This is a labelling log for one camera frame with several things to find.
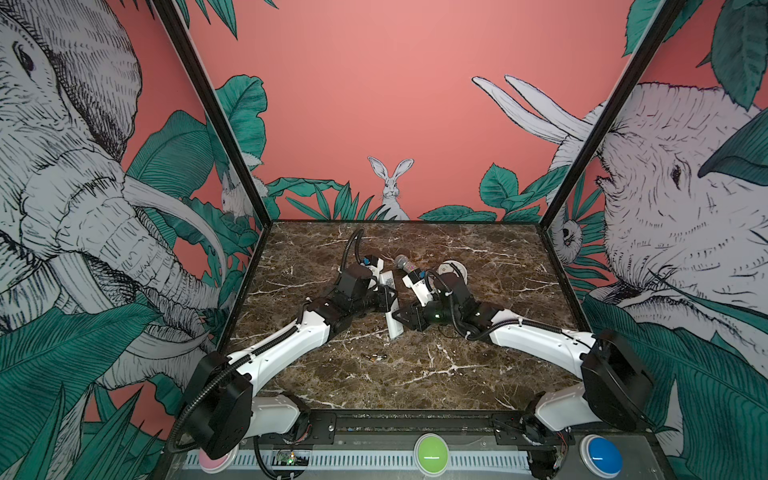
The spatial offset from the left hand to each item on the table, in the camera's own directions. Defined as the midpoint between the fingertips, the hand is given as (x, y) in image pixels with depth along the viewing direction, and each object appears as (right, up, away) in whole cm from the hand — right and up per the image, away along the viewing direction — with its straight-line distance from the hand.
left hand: (398, 289), depth 80 cm
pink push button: (-42, -39, -13) cm, 58 cm away
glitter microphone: (+2, +6, +24) cm, 25 cm away
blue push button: (+48, -38, -10) cm, 63 cm away
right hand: (-1, -6, -3) cm, 7 cm away
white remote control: (-1, -10, -1) cm, 10 cm away
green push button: (+8, -38, -10) cm, 40 cm away
